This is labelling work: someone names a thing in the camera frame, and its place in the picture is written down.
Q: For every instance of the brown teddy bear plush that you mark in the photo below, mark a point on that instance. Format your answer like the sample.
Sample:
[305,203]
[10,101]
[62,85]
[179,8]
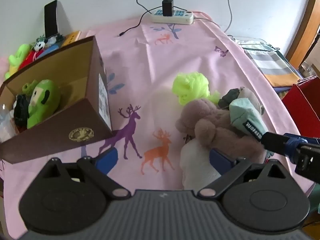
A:
[215,130]

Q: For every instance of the yellow book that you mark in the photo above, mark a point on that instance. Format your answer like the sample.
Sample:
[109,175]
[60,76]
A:
[72,37]

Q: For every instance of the clear plastic bag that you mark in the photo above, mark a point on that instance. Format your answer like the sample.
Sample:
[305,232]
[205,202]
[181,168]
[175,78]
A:
[6,127]

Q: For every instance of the mint green fabric pouch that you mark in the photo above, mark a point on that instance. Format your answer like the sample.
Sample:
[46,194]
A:
[246,117]

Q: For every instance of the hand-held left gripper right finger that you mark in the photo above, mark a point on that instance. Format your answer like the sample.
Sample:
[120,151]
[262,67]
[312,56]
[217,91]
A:
[220,163]

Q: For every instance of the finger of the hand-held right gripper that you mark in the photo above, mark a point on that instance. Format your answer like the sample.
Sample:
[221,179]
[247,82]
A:
[275,142]

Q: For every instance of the brown cardboard box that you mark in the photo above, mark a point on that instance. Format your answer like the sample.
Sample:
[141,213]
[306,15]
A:
[50,140]

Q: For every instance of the black phone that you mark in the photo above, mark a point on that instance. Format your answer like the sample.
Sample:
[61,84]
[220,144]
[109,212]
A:
[51,17]

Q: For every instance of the teal cloth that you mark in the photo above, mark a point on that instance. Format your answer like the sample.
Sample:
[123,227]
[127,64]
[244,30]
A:
[316,200]

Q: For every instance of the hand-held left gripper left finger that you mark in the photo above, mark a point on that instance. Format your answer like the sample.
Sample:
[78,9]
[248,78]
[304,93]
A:
[107,160]

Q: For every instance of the white power strip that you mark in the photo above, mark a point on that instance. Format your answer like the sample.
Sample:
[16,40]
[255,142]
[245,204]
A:
[180,17]

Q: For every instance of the neon yellow fluffy pom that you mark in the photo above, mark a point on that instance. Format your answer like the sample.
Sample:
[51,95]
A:
[190,85]

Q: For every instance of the green plush doll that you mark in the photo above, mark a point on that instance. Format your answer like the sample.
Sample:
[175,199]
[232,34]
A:
[42,105]

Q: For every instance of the panda plush toy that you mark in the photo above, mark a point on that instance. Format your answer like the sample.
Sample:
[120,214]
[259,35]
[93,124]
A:
[39,45]

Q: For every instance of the light green plush toy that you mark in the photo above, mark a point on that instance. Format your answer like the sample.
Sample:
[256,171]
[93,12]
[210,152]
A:
[18,55]

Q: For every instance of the pink deer print blanket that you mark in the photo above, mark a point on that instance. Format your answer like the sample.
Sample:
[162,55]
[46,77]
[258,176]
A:
[155,67]

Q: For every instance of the black fabric item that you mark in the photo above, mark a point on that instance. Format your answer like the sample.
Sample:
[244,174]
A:
[21,112]

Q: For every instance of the grey fabric sock bundle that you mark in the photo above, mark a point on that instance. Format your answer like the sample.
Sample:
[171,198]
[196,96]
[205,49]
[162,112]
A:
[247,93]

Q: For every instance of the striped cloth in plastic bag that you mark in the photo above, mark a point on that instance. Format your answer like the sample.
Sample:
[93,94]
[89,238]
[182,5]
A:
[272,65]

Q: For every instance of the black charger plug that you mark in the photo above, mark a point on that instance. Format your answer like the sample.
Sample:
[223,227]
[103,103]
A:
[167,7]

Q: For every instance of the wooden door frame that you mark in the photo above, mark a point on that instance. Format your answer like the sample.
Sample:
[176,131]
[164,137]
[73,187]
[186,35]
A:
[307,17]

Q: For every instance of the red box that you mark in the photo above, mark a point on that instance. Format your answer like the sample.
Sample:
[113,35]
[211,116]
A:
[302,105]

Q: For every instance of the white plush toy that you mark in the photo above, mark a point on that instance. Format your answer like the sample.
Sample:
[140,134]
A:
[195,165]

